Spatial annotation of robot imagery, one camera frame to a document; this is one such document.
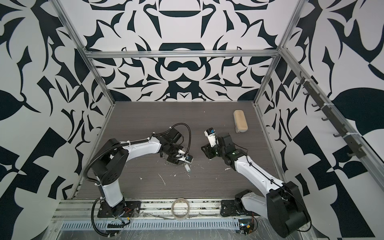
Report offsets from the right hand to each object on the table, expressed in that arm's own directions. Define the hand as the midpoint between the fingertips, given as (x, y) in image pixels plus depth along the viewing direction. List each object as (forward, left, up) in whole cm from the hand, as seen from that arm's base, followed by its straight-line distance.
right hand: (206, 145), depth 84 cm
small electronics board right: (-36, -17, -13) cm, 42 cm away
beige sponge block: (+22, -26, -9) cm, 35 cm away
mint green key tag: (-8, +11, -11) cm, 18 cm away
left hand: (-1, +12, -8) cm, 15 cm away
